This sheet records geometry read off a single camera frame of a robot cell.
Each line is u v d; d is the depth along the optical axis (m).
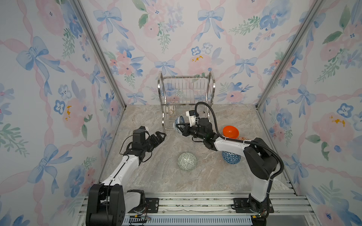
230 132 1.00
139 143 0.66
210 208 0.75
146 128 0.81
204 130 0.69
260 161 0.49
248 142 0.54
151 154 0.75
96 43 0.82
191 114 0.77
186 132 0.76
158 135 0.78
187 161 0.88
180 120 0.84
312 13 0.71
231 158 0.90
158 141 0.76
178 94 1.14
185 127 0.78
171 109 1.00
